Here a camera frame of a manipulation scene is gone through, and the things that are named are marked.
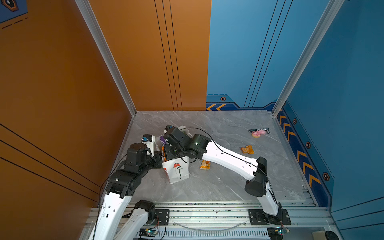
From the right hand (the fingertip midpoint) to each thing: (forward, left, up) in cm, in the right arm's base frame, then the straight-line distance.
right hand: (164, 152), depth 72 cm
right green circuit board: (-29, -56, -24) cm, 67 cm away
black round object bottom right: (-32, -70, -14) cm, 78 cm away
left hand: (0, +1, +1) cm, 2 cm away
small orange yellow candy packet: (+3, -21, -21) cm, 29 cm away
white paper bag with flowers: (-5, -6, -8) cm, 11 cm away
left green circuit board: (-30, +8, -24) cm, 39 cm away
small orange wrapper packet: (+14, -49, -22) cm, 56 cm away
